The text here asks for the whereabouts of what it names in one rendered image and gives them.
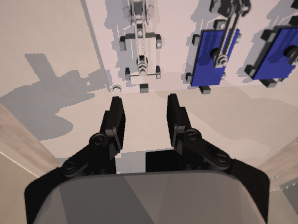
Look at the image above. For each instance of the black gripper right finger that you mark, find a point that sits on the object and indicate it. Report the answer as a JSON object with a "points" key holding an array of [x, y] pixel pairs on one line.
{"points": [[195, 153]]}

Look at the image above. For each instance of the white fixture plate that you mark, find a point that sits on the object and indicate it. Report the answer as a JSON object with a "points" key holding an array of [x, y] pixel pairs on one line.
{"points": [[176, 21]]}

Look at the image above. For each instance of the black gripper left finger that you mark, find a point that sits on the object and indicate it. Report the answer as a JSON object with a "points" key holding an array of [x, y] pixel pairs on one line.
{"points": [[97, 158]]}

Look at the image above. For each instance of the blue rectangular plate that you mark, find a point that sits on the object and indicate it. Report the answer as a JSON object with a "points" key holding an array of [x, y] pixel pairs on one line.
{"points": [[204, 73]]}

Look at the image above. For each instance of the blue flat plate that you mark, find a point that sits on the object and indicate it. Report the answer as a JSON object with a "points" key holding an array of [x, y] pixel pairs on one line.
{"points": [[271, 63]]}

